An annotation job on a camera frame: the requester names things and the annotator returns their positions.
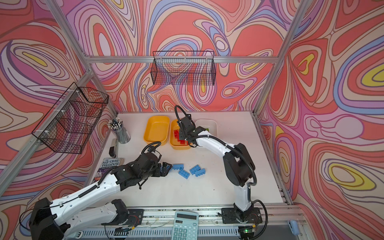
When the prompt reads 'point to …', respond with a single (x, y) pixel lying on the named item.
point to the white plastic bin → (211, 124)
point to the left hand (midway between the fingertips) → (164, 166)
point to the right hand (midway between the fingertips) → (186, 135)
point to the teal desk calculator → (185, 226)
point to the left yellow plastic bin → (157, 129)
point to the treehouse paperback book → (107, 163)
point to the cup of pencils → (116, 125)
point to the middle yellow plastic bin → (176, 142)
